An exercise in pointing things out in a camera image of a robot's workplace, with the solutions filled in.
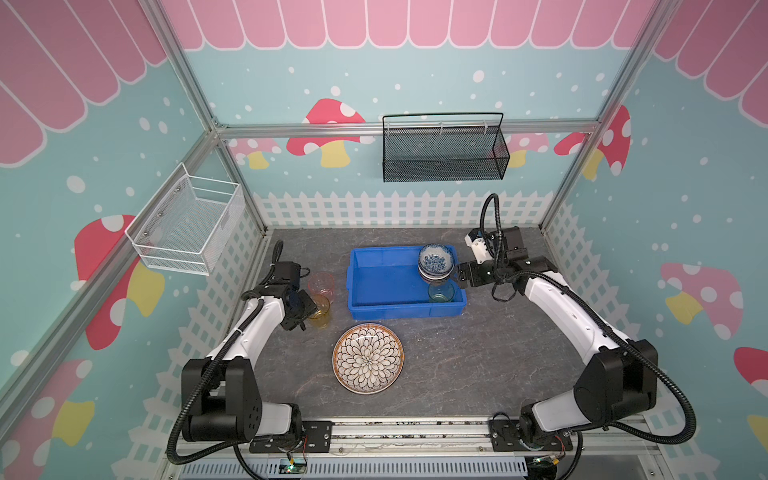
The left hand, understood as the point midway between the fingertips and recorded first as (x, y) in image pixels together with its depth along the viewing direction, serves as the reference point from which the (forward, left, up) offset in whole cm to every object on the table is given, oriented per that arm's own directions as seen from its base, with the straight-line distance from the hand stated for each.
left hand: (307, 316), depth 88 cm
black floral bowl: (+15, -38, +2) cm, 41 cm away
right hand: (+10, -46, +11) cm, 48 cm away
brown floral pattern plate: (-10, -18, -6) cm, 22 cm away
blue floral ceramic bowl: (+21, -39, +1) cm, 45 cm away
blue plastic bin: (+18, -23, -9) cm, 30 cm away
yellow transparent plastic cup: (+3, -2, -7) cm, 8 cm away
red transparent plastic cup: (+16, -1, -6) cm, 17 cm away
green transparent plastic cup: (+12, -41, -4) cm, 43 cm away
